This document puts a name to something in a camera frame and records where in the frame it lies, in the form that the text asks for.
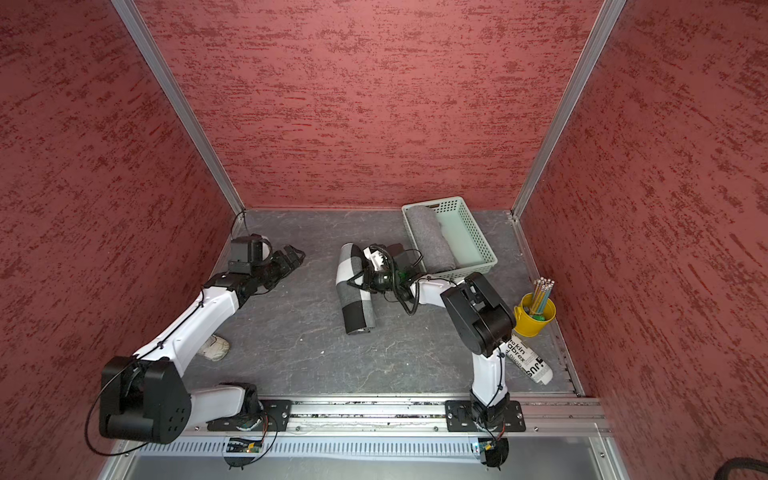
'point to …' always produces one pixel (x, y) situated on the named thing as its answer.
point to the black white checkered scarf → (356, 304)
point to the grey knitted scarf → (435, 250)
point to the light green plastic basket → (472, 248)
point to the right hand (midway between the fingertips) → (351, 286)
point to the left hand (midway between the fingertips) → (296, 267)
